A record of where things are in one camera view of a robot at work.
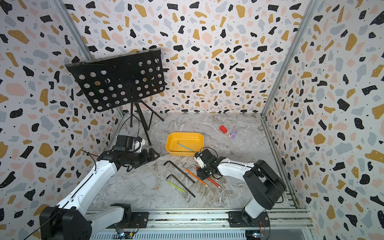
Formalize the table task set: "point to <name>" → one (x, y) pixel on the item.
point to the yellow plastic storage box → (184, 144)
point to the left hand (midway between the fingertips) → (154, 157)
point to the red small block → (223, 129)
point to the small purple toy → (233, 134)
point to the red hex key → (214, 182)
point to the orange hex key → (195, 177)
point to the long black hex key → (170, 161)
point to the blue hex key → (177, 142)
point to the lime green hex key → (175, 186)
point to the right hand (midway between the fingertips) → (200, 173)
